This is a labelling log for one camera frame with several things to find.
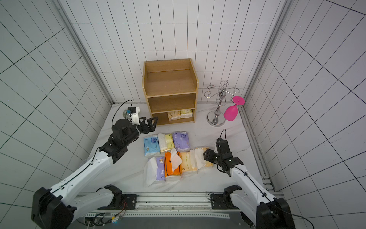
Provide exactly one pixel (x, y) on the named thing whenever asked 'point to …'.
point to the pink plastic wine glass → (230, 112)
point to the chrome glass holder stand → (216, 118)
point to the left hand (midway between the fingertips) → (151, 120)
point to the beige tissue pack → (188, 161)
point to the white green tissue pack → (166, 141)
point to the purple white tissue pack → (154, 169)
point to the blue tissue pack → (151, 144)
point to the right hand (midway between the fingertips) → (202, 154)
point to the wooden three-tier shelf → (170, 86)
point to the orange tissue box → (173, 161)
